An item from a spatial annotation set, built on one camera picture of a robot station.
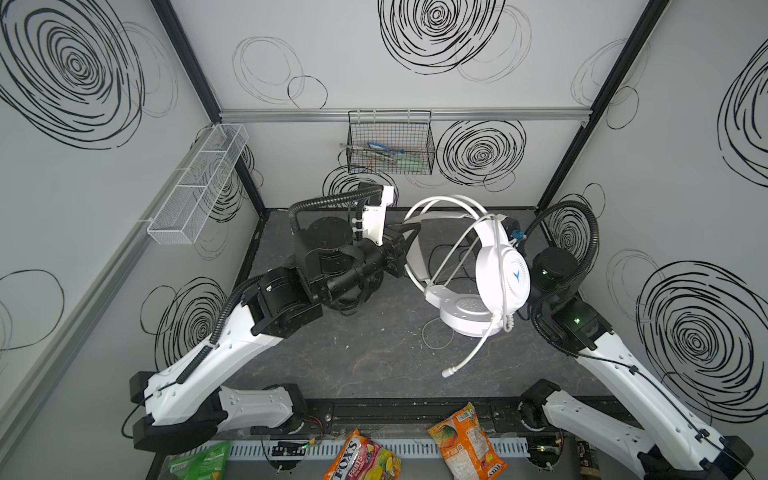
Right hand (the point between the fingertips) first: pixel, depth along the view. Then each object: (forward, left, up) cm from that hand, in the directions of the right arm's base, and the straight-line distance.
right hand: (472, 231), depth 63 cm
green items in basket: (+30, +22, -3) cm, 38 cm away
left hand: (-8, +12, +10) cm, 18 cm away
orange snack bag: (-35, 0, -34) cm, 49 cm away
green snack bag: (-38, +57, -34) cm, 77 cm away
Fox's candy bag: (-37, +24, -35) cm, 56 cm away
